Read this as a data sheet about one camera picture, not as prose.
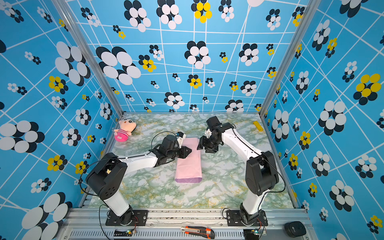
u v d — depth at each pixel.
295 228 0.68
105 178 0.46
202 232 0.69
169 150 0.72
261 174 0.46
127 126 1.04
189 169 0.83
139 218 0.73
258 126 1.12
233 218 0.72
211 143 0.73
